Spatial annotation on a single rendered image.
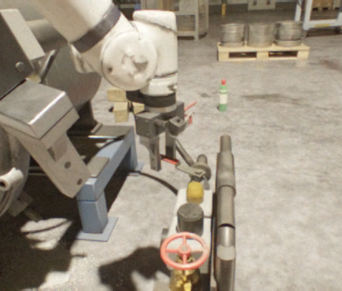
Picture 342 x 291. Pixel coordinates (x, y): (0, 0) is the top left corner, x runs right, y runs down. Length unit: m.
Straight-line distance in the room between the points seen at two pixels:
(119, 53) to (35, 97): 0.26
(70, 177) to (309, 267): 1.04
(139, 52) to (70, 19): 0.10
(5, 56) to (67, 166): 0.09
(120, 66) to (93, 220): 0.88
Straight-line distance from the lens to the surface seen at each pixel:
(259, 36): 4.65
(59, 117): 0.20
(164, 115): 0.69
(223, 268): 0.42
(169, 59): 0.65
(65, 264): 1.23
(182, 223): 0.54
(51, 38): 0.84
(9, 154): 0.81
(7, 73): 0.21
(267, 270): 1.16
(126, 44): 0.45
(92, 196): 1.18
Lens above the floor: 0.84
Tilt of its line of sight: 26 degrees down
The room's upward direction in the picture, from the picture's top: 3 degrees counter-clockwise
